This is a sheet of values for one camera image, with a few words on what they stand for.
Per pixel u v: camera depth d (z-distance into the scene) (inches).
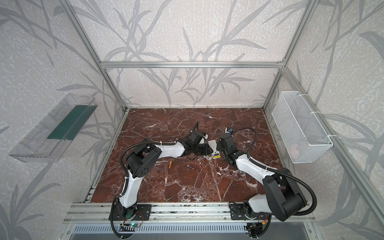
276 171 18.2
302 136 24.3
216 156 36.8
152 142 23.4
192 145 31.0
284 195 16.6
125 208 24.4
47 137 25.1
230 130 30.7
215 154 36.9
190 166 35.0
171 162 35.8
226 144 26.5
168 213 29.6
